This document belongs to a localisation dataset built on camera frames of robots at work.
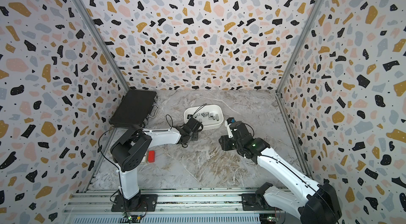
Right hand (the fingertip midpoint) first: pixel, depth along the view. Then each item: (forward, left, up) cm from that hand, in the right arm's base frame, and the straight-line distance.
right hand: (222, 140), depth 80 cm
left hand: (+12, +16, -13) cm, 24 cm away
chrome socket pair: (+25, +7, -13) cm, 29 cm away
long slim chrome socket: (+25, +3, -14) cm, 28 cm away
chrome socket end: (+26, +12, -12) cm, 31 cm away
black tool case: (+27, +59, -9) cm, 65 cm away
